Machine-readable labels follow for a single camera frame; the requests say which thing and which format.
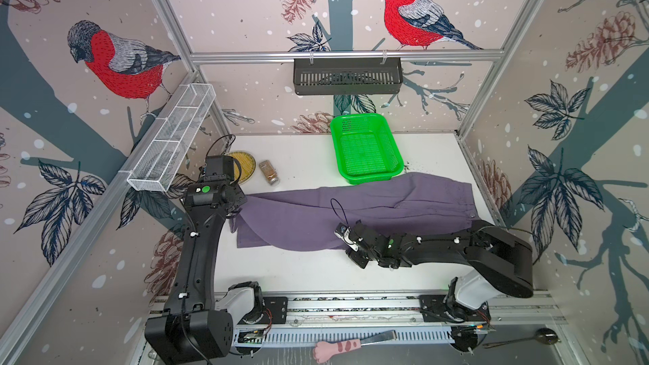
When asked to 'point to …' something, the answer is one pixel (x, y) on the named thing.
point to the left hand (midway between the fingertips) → (234, 194)
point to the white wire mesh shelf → (160, 166)
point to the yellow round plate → (248, 166)
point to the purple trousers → (382, 209)
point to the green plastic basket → (366, 147)
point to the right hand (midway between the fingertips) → (350, 243)
